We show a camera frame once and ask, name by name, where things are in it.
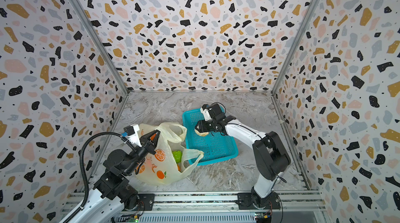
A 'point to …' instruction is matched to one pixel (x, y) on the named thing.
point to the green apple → (177, 155)
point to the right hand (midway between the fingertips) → (196, 124)
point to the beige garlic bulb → (201, 134)
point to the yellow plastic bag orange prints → (171, 161)
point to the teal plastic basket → (216, 147)
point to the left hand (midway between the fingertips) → (159, 129)
